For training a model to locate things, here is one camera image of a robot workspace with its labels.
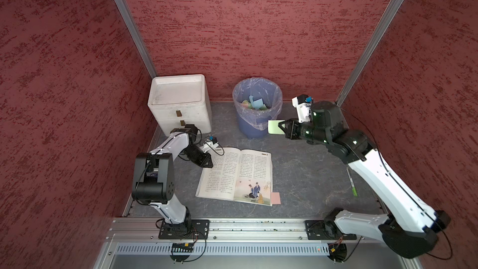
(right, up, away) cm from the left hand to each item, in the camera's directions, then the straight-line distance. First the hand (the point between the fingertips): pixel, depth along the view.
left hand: (208, 168), depth 86 cm
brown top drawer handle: (-15, +26, +3) cm, 30 cm away
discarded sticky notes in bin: (+25, +32, +14) cm, 43 cm away
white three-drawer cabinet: (-16, +33, +3) cm, 37 cm away
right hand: (+30, +20, -20) cm, 41 cm away
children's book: (+17, -4, -1) cm, 18 cm away
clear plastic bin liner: (+31, +37, +7) cm, 49 cm away
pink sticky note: (+32, -13, -5) cm, 35 cm away
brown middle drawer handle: (-15, +21, +8) cm, 27 cm away
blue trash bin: (+19, +19, +1) cm, 26 cm away
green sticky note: (+28, +20, -18) cm, 39 cm away
